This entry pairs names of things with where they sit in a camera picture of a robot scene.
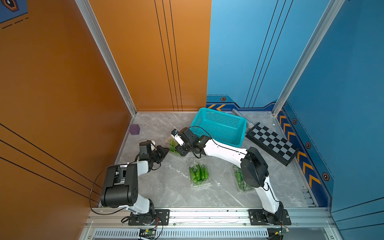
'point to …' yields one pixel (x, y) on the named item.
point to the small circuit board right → (285, 230)
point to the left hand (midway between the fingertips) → (170, 146)
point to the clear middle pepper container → (200, 175)
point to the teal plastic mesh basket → (220, 126)
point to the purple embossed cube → (134, 129)
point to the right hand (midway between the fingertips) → (180, 145)
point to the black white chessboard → (273, 143)
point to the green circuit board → (147, 233)
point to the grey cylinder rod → (249, 124)
